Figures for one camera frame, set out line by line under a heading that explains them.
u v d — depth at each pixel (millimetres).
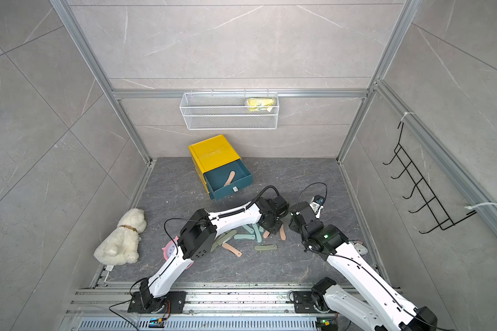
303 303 729
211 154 931
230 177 909
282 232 903
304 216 553
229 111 1007
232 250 858
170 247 842
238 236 900
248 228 916
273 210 700
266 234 903
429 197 647
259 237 896
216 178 900
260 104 841
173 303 731
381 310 395
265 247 866
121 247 795
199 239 542
